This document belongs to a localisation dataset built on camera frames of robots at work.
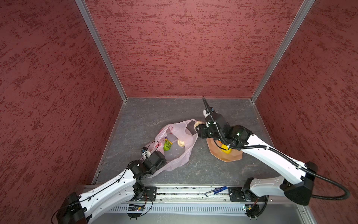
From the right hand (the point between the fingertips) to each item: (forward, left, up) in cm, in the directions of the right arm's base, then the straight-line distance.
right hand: (199, 131), depth 73 cm
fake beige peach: (+2, +10, -19) cm, 22 cm away
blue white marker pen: (-24, -9, -23) cm, 34 cm away
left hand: (-10, +24, -22) cm, 34 cm away
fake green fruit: (+1, +19, -18) cm, 26 cm away
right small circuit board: (-34, -26, -26) cm, 50 cm away
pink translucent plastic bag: (+3, +14, -21) cm, 25 cm away
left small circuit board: (-31, +35, -26) cm, 54 cm away
